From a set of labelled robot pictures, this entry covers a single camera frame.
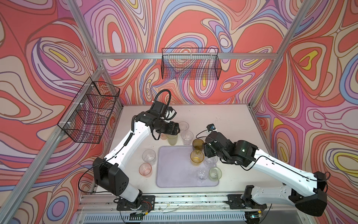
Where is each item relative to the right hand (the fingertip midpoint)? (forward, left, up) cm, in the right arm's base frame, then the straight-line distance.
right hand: (209, 147), depth 72 cm
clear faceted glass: (0, -4, -19) cm, 19 cm away
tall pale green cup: (+15, +21, -15) cm, 29 cm away
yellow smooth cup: (+3, +5, -18) cm, 19 cm away
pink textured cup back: (+16, +27, -13) cm, 33 cm away
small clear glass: (-8, +3, -20) cm, 21 cm away
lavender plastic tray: (-3, +19, -21) cm, 28 cm away
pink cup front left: (-4, +37, -19) cm, 42 cm away
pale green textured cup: (-7, -5, -20) cm, 22 cm away
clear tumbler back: (+27, +12, -16) cm, 34 cm away
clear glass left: (+5, +36, -18) cm, 40 cm away
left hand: (+11, +18, +2) cm, 21 cm away
